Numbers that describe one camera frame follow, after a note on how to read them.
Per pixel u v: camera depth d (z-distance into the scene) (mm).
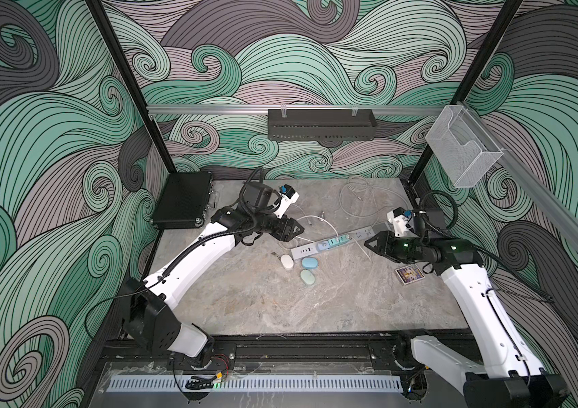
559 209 579
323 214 1061
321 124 974
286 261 920
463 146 784
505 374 367
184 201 1067
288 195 662
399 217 669
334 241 903
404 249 610
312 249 929
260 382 698
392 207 1104
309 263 922
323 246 900
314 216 850
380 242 668
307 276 880
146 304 406
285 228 647
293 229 674
